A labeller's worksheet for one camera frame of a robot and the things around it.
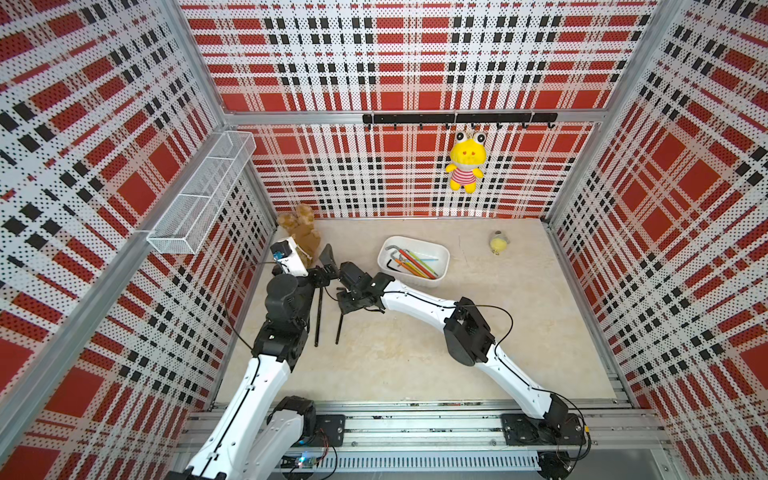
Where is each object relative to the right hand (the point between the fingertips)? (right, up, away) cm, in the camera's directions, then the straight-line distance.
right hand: (350, 300), depth 94 cm
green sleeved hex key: (+24, +12, +13) cm, 29 cm away
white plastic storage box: (+29, +14, +13) cm, 35 cm away
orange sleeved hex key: (+20, +9, +11) cm, 24 cm away
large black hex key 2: (-3, -9, -2) cm, 9 cm away
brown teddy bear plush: (-22, +25, +16) cm, 37 cm away
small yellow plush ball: (+53, +19, +15) cm, 58 cm away
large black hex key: (-10, -9, -4) cm, 14 cm away
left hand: (-5, +16, -20) cm, 26 cm away
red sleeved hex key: (+20, +12, +13) cm, 27 cm away
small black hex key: (+13, +10, +13) cm, 21 cm away
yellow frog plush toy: (+37, +46, -4) cm, 60 cm away
